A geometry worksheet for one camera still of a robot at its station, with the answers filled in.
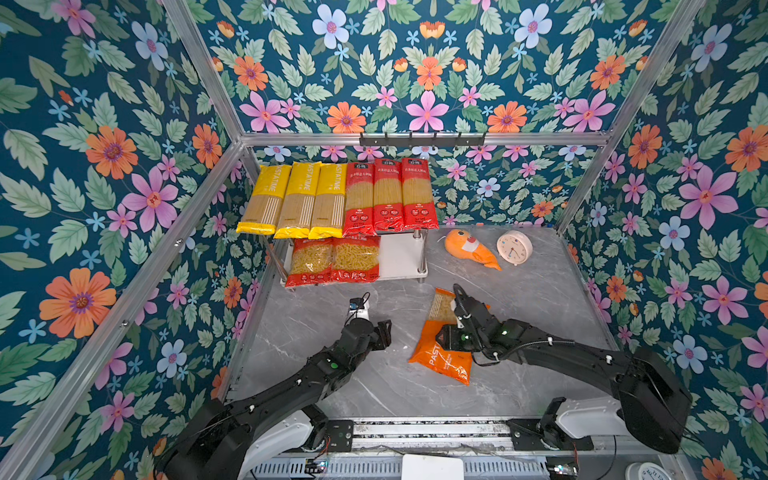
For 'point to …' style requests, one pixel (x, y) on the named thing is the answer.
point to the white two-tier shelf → (402, 255)
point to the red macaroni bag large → (356, 260)
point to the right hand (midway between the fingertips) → (441, 336)
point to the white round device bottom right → (645, 471)
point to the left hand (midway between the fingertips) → (391, 319)
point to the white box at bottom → (431, 467)
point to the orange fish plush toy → (462, 244)
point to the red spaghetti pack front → (419, 211)
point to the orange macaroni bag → (431, 353)
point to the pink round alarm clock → (515, 247)
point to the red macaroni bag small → (311, 262)
